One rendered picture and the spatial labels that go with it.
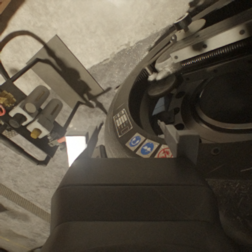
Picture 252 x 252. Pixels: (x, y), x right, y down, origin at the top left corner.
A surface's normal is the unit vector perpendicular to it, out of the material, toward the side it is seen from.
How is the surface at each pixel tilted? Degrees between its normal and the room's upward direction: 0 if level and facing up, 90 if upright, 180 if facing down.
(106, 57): 0
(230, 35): 24
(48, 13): 0
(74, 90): 0
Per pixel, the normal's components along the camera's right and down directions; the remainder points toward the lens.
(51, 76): -0.12, 0.65
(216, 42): -0.44, 0.75
